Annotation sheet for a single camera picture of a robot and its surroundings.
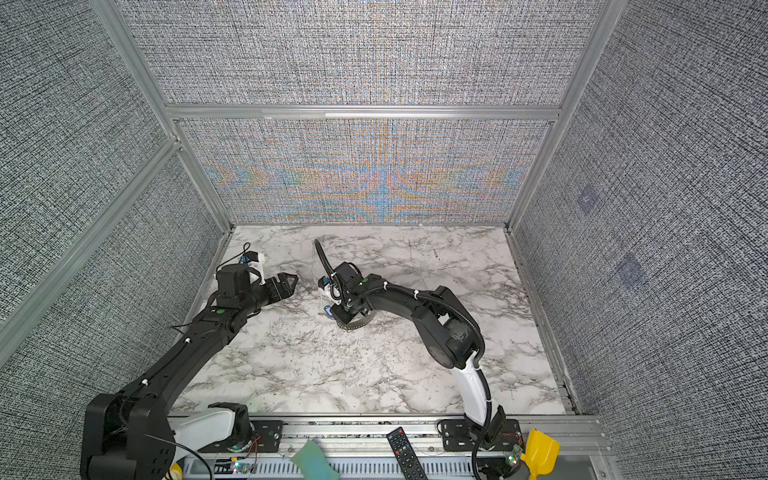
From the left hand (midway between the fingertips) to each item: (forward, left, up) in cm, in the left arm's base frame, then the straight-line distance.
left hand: (288, 280), depth 85 cm
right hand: (-3, -13, -13) cm, 19 cm away
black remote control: (-42, -30, -14) cm, 53 cm away
